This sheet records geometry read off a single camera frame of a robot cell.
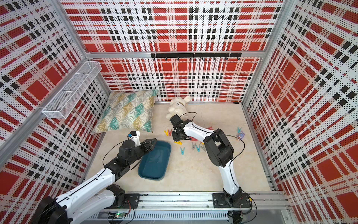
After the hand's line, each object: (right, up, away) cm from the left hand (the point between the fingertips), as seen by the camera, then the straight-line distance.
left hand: (156, 140), depth 82 cm
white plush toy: (+11, +22, +23) cm, 34 cm away
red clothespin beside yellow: (+5, +2, +20) cm, 21 cm away
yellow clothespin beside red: (+3, +2, +20) cm, 20 cm away
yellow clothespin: (+13, -4, +14) cm, 19 cm away
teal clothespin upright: (+26, -8, +11) cm, 29 cm away
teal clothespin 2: (+57, +4, +20) cm, 60 cm away
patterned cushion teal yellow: (-22, +17, +11) cm, 31 cm away
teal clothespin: (+15, -9, +11) cm, 21 cm away
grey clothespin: (+23, -6, +13) cm, 27 cm away
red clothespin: (+21, +4, -18) cm, 28 cm away
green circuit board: (-19, -36, -12) cm, 42 cm away
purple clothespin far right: (+56, +1, +13) cm, 57 cm away
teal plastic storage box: (-3, -16, +4) cm, 17 cm away
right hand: (+13, 0, +14) cm, 19 cm away
